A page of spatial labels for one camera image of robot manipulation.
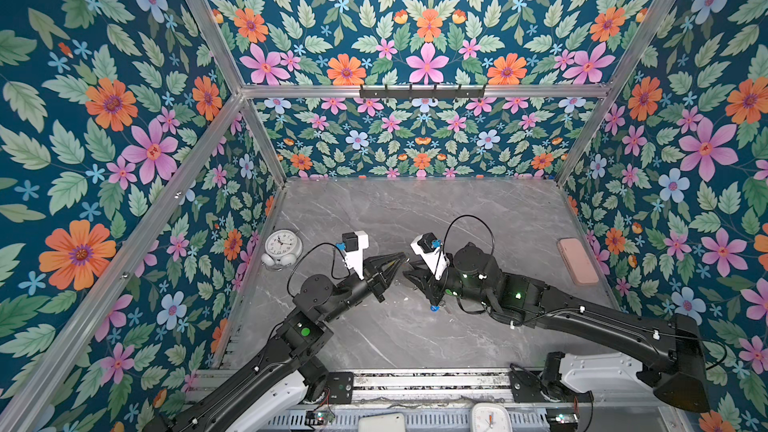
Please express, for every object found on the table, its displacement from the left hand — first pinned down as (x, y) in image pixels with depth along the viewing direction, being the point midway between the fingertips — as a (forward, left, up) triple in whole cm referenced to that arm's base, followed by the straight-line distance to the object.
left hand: (407, 256), depth 60 cm
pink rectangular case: (+11, -56, -32) cm, 65 cm away
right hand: (+2, 0, -8) cm, 8 cm away
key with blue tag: (+1, -8, -34) cm, 35 cm away
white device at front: (-26, +5, -31) cm, 41 cm away
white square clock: (-26, -17, -30) cm, 44 cm away
